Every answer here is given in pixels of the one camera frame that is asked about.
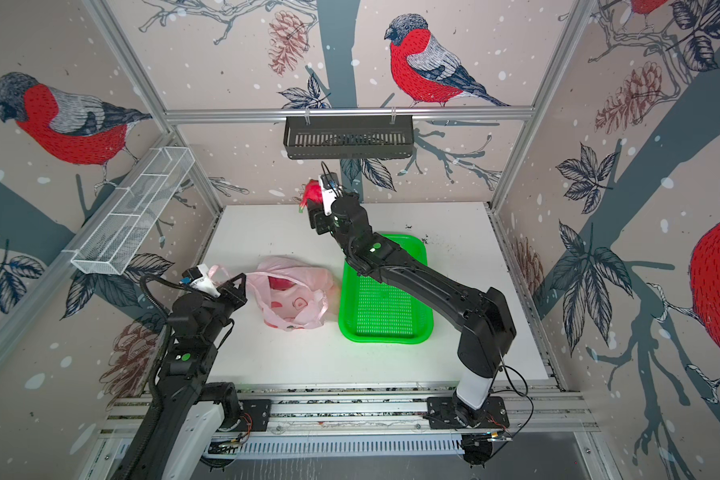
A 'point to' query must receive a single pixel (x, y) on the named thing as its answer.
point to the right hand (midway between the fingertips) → (319, 200)
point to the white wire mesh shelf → (123, 229)
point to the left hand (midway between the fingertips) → (242, 274)
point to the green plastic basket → (374, 312)
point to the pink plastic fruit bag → (293, 294)
